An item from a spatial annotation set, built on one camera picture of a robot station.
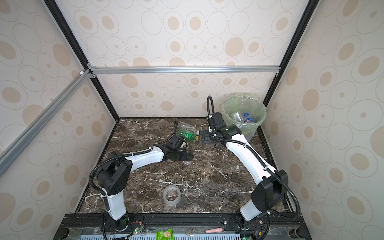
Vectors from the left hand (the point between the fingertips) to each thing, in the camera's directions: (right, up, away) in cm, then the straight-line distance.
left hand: (191, 154), depth 91 cm
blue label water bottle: (+36, +22, +5) cm, 42 cm away
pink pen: (+14, -34, -20) cm, 41 cm away
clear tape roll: (-11, -17, -8) cm, 22 cm away
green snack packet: (-12, -34, -22) cm, 42 cm away
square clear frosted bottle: (+28, +23, +5) cm, 37 cm away
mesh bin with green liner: (+36, +27, +9) cm, 46 cm away
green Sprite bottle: (-3, +11, +12) cm, 17 cm away
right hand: (+10, +11, -9) cm, 18 cm away
